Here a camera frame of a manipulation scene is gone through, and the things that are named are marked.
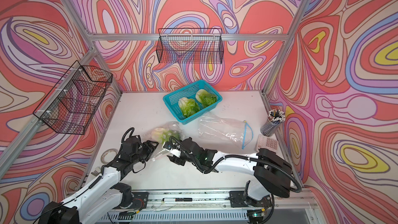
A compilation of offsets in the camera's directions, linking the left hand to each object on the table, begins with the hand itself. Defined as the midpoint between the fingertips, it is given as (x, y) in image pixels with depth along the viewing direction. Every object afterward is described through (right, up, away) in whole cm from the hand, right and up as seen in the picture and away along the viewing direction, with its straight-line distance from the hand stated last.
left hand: (159, 146), depth 85 cm
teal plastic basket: (+3, +27, +23) cm, 35 cm away
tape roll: (-32, -5, +2) cm, 33 cm away
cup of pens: (+64, +16, -1) cm, 66 cm away
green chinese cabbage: (+15, +22, +14) cm, 30 cm away
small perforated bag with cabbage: (+1, +6, +3) cm, 7 cm away
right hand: (+9, -1, -7) cm, 12 cm away
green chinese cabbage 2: (+27, +27, +17) cm, 42 cm away
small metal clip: (-33, -13, -4) cm, 36 cm away
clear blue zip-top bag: (+44, +7, +4) cm, 44 cm away
